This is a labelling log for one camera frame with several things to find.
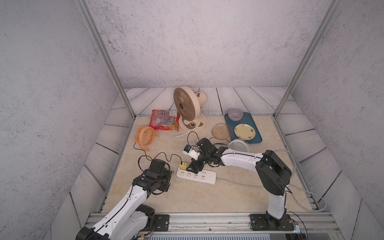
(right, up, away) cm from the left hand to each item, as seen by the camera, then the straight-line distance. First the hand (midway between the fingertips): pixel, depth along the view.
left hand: (176, 175), depth 83 cm
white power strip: (+16, -2, +4) cm, 17 cm away
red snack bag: (-12, +32, +28) cm, 44 cm away
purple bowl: (+42, +36, +35) cm, 65 cm away
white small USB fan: (+37, +16, +7) cm, 40 cm away
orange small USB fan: (-23, +20, +15) cm, 34 cm away
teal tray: (+51, +32, +36) cm, 70 cm away
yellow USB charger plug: (+4, +4, +3) cm, 6 cm away
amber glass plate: (+30, +23, +28) cm, 47 cm away
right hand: (+7, +5, +3) cm, 10 cm away
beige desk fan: (+6, +40, +10) cm, 42 cm away
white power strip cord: (+64, -7, +3) cm, 65 cm away
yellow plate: (+46, +23, +26) cm, 58 cm away
